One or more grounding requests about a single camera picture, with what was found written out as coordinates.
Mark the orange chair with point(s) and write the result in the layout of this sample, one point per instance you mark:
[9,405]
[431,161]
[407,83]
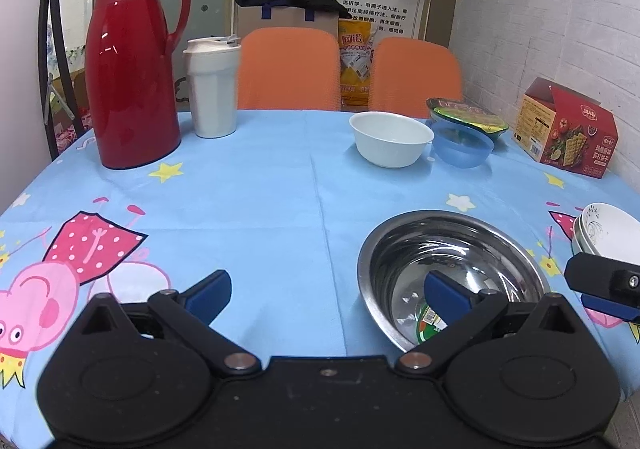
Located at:
[287,69]
[415,74]

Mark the red cracker box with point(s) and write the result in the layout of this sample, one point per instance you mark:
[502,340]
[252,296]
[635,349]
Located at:
[570,139]

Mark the black metal frame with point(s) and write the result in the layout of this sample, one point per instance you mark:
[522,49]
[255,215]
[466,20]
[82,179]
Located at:
[50,79]

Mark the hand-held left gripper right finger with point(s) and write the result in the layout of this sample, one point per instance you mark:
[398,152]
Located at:
[445,291]

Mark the red thermos jug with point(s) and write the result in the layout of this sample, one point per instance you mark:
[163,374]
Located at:
[130,79]

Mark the blue plastic bowl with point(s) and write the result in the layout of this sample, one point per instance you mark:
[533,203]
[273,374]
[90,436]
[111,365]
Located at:
[460,151]

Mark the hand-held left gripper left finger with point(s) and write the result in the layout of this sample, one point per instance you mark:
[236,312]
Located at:
[210,291]

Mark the blue cartoon tablecloth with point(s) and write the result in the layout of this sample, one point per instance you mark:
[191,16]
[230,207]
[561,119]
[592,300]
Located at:
[250,189]

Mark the white ceramic bowl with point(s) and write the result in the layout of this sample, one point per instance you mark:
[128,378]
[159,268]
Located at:
[390,144]

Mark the white gold-rimmed plate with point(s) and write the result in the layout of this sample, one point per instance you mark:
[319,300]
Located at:
[579,236]

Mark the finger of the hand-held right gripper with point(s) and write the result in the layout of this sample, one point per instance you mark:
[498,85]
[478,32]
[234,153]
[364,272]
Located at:
[600,276]

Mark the yellow packet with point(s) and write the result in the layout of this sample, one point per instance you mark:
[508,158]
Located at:
[352,74]

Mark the stainless steel bowl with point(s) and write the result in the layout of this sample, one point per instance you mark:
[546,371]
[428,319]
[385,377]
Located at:
[450,249]

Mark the green instant noodle cup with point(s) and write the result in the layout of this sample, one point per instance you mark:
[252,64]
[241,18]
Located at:
[470,116]

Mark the white tumbler cup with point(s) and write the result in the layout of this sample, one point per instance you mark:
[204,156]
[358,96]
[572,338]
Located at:
[212,94]

